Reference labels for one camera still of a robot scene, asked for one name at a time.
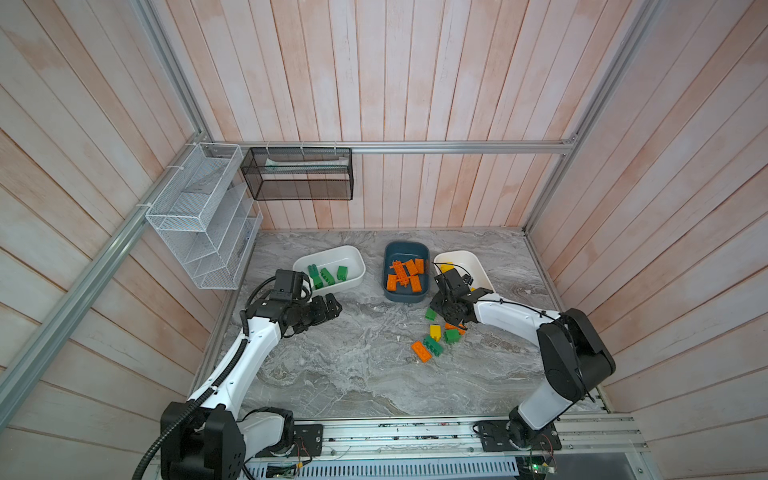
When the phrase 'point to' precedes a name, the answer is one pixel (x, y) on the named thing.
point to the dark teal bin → (406, 251)
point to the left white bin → (339, 284)
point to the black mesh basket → (300, 173)
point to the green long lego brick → (434, 346)
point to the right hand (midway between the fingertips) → (434, 304)
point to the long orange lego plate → (400, 272)
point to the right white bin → (467, 263)
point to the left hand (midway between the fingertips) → (329, 318)
